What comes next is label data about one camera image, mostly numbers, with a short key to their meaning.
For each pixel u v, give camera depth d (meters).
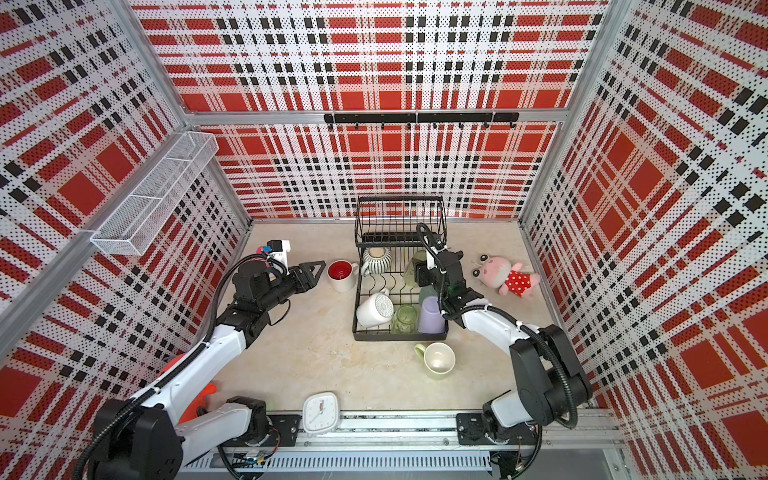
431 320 0.82
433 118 0.88
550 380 0.43
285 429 0.73
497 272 0.96
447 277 0.65
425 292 0.99
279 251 0.72
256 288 0.61
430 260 0.78
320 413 0.75
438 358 0.83
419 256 0.89
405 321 0.83
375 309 0.84
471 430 0.73
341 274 1.01
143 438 0.39
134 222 0.70
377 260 0.97
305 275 0.71
